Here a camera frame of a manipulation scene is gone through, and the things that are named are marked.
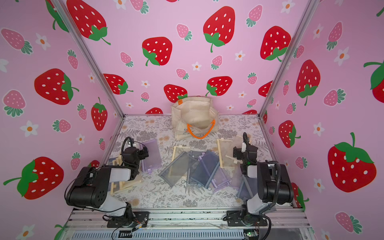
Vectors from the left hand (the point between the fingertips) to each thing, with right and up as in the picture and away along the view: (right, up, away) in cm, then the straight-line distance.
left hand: (138, 147), depth 95 cm
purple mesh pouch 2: (+53, -18, -8) cm, 56 cm away
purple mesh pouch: (+10, -8, +1) cm, 13 cm away
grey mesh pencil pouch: (+26, -13, -4) cm, 29 cm away
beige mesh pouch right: (+59, -2, +2) cm, 59 cm away
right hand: (+68, +1, +1) cm, 68 cm away
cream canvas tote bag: (+36, +22, +13) cm, 44 cm away
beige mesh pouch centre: (+25, -3, +5) cm, 26 cm away
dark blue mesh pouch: (+43, -12, -4) cm, 44 cm away
